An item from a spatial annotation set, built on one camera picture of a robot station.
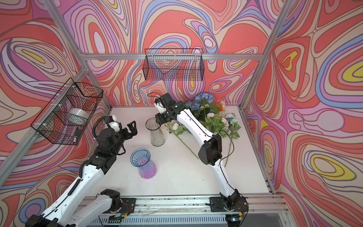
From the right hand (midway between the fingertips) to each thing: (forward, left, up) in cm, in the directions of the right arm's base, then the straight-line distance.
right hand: (161, 123), depth 87 cm
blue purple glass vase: (-22, +10, -2) cm, 24 cm away
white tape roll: (-3, +41, +15) cm, 43 cm away
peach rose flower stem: (+4, -11, -15) cm, 18 cm away
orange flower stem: (+25, -44, -11) cm, 52 cm away
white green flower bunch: (+6, -45, -12) cm, 46 cm away
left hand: (-7, +15, +9) cm, 19 cm away
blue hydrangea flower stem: (+25, -28, -4) cm, 38 cm away
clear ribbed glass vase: (0, +5, -19) cm, 20 cm away
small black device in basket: (-12, +42, +8) cm, 44 cm away
